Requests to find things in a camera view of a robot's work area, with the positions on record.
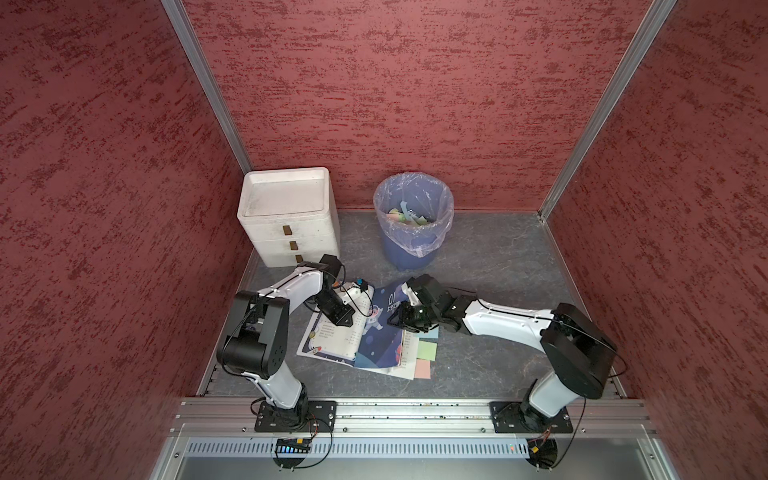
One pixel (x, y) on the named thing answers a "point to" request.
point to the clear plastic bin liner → (425, 193)
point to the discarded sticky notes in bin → (404, 215)
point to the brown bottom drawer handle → (299, 258)
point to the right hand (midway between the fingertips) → (389, 329)
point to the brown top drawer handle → (287, 230)
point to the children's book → (368, 341)
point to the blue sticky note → (430, 334)
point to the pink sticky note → (422, 369)
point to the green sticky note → (426, 350)
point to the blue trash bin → (414, 211)
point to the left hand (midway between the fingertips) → (345, 326)
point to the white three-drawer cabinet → (291, 214)
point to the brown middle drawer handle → (293, 245)
